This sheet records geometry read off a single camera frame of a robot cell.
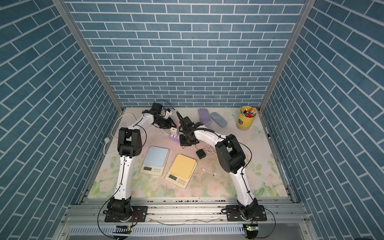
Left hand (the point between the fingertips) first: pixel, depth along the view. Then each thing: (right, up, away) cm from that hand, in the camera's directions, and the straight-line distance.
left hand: (177, 125), depth 107 cm
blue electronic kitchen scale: (-11, -21, -19) cm, 30 cm away
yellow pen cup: (+47, +6, -8) cm, 49 cm away
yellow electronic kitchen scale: (+5, -26, -20) cm, 34 cm away
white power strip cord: (-50, -9, -2) cm, 51 cm away
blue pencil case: (+31, +5, +4) cm, 32 cm away
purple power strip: (0, -9, -8) cm, 12 cm away
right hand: (+6, -12, -11) cm, 17 cm away
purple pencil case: (+21, +7, +9) cm, 23 cm away
